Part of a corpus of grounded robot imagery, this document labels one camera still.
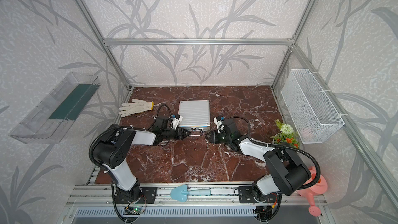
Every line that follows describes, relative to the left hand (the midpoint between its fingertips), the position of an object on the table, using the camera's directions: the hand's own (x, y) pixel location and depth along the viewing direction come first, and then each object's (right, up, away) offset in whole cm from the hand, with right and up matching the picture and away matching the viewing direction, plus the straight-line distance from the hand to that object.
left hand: (188, 133), depth 93 cm
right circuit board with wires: (+38, -33, -20) cm, 55 cm away
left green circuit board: (-22, -31, -22) cm, 44 cm away
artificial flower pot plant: (+51, +2, -17) cm, 54 cm away
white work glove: (-38, +16, +16) cm, 44 cm away
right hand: (+11, 0, -5) cm, 13 cm away
